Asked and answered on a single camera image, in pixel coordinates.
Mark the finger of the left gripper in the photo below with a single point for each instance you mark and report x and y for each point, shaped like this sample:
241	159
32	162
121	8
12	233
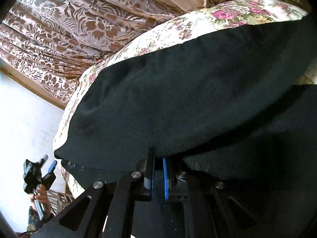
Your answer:
52	167
43	160

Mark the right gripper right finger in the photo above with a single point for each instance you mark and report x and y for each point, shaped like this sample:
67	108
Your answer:
169	179

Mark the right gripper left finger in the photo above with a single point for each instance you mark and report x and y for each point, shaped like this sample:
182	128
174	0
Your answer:
149	175

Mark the black pants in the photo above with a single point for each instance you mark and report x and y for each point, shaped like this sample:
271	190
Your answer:
227	104

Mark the person's left hand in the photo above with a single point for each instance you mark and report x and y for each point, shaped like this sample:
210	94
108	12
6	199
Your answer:
42	197

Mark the wooden rack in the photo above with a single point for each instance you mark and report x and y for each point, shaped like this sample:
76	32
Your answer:
59	201

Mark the brown patterned curtain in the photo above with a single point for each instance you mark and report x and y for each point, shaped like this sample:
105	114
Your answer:
52	42

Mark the floral bedspread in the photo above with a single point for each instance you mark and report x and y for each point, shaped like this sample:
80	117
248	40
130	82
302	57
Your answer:
177	31

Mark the wooden window frame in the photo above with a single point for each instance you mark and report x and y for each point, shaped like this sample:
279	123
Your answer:
31	86

